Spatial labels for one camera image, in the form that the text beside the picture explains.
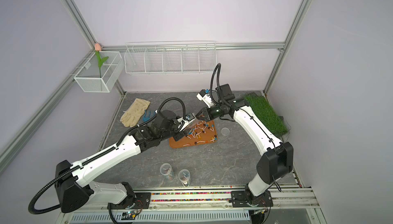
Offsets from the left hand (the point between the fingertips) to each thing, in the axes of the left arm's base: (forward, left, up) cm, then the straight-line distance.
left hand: (186, 124), depth 75 cm
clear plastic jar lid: (+7, -24, -23) cm, 34 cm away
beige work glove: (+26, +40, -24) cm, 53 cm away
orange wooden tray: (+7, -9, -22) cm, 25 cm away
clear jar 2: (-19, +3, -17) cm, 26 cm away
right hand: (+3, -5, +2) cm, 6 cm away
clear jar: (-16, +12, -18) cm, 27 cm away
